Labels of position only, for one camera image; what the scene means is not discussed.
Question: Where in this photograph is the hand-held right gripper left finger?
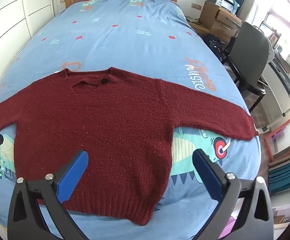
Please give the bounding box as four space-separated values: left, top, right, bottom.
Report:
7 150 89 240

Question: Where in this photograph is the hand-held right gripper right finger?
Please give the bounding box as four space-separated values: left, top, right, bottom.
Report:
192 149 273 240

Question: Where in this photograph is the dark red knitted sweater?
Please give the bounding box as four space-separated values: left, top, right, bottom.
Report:
0 66 259 227

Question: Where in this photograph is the stack of teal cushions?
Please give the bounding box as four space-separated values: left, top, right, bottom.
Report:
267 152 290 195

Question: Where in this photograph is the white desk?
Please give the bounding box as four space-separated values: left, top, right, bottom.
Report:
260 25 290 120

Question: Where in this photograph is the white wardrobe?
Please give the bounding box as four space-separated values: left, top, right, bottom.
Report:
0 0 68 85

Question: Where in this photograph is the grey chair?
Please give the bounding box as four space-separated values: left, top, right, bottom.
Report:
221 21 275 113

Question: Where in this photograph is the black bag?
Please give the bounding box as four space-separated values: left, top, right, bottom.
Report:
202 34 225 62

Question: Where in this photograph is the bed with blue printed sheet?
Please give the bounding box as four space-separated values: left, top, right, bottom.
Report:
0 0 262 240

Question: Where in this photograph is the wooden drawer cabinet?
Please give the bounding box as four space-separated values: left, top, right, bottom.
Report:
199 0 243 45

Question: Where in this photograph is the white printer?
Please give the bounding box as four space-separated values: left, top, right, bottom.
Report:
207 0 240 13

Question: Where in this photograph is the red frame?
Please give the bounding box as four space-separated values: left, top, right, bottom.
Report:
264 116 290 160

